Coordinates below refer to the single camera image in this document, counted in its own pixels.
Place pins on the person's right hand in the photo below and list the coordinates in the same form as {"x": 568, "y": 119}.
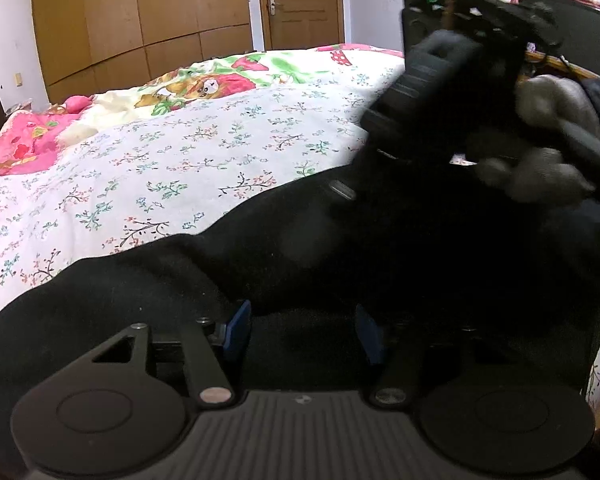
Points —
{"x": 555, "y": 100}

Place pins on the pink cartoon quilt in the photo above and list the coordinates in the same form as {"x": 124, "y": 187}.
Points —
{"x": 205, "y": 85}

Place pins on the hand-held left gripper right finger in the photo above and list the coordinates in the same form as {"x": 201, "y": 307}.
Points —
{"x": 370, "y": 337}

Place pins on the black television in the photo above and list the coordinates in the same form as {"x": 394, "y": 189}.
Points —
{"x": 577, "y": 27}

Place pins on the black pants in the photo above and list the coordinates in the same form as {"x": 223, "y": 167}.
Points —
{"x": 430, "y": 270}

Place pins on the white floral bed sheet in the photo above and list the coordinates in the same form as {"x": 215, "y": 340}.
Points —
{"x": 180, "y": 160}

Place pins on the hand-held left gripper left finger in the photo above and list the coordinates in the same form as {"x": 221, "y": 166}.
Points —
{"x": 237, "y": 332}

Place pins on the wooden door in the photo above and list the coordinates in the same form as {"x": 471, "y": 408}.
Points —
{"x": 305, "y": 5}

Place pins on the pink soft toy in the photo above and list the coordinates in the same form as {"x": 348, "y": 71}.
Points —
{"x": 77, "y": 103}

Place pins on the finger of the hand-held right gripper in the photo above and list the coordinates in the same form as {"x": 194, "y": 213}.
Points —
{"x": 342, "y": 189}

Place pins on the wooden wardrobe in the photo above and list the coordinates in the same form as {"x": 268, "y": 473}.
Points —
{"x": 130, "y": 15}

